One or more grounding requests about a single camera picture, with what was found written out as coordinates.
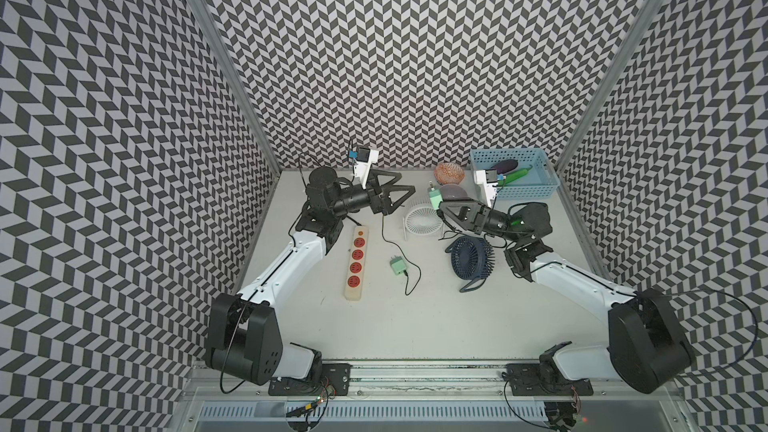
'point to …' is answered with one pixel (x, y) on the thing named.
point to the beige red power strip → (355, 276)
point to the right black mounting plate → (542, 379)
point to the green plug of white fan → (398, 264)
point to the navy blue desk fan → (471, 259)
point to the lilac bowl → (454, 193)
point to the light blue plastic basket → (541, 181)
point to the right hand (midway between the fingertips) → (439, 209)
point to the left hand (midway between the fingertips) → (405, 185)
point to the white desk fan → (422, 219)
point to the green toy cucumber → (513, 176)
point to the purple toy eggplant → (504, 166)
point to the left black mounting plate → (331, 380)
